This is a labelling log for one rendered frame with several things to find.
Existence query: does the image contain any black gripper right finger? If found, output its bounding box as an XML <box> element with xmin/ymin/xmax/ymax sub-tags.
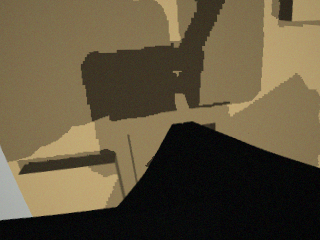
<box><xmin>183</xmin><ymin>121</ymin><xmax>320</xmax><ymax>240</ymax></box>

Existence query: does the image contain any tan puzzle board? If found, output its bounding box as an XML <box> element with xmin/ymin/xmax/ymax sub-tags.
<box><xmin>0</xmin><ymin>0</ymin><xmax>320</xmax><ymax>217</ymax></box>

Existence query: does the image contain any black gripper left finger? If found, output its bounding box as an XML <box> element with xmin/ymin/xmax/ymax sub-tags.
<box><xmin>0</xmin><ymin>123</ymin><xmax>220</xmax><ymax>240</ymax></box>

